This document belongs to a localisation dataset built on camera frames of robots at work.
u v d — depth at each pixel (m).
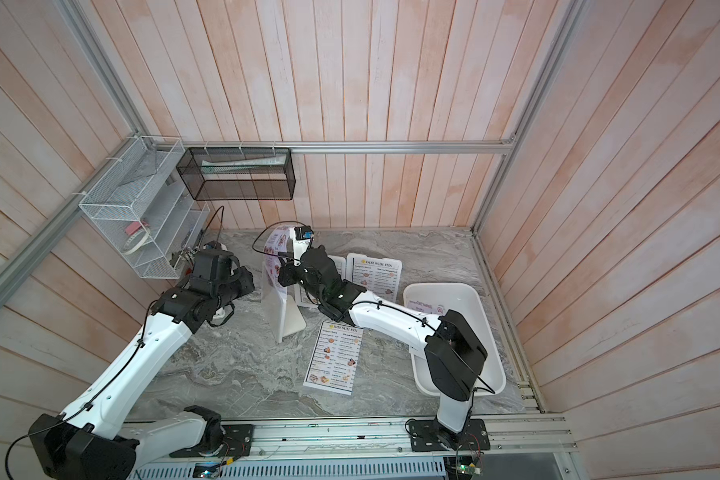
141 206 0.72
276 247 0.76
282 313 0.79
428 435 0.72
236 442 0.73
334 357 0.88
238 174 1.05
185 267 0.92
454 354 0.48
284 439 0.75
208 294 0.55
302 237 0.65
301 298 0.96
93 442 0.37
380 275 0.88
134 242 0.83
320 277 0.56
